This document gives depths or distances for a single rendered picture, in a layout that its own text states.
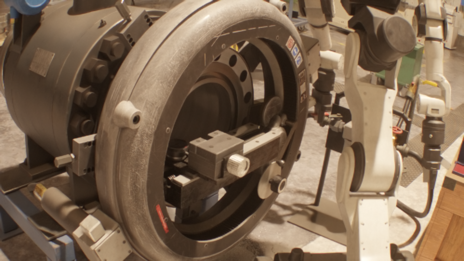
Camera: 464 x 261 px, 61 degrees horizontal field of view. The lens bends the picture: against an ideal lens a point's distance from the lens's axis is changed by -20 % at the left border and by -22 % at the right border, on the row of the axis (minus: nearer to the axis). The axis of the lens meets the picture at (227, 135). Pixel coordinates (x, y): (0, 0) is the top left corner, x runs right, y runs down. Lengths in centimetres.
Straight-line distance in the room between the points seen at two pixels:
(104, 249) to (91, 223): 7
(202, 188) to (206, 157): 10
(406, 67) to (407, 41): 316
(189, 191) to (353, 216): 49
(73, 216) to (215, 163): 37
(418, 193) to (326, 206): 64
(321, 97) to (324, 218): 57
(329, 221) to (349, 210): 78
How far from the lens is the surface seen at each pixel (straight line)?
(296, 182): 239
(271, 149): 130
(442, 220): 172
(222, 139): 107
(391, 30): 121
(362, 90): 134
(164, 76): 93
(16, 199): 162
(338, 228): 205
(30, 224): 148
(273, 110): 138
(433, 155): 143
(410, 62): 438
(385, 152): 132
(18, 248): 179
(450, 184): 166
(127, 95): 93
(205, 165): 104
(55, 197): 118
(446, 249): 180
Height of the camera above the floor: 107
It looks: 22 degrees down
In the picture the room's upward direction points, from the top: 6 degrees clockwise
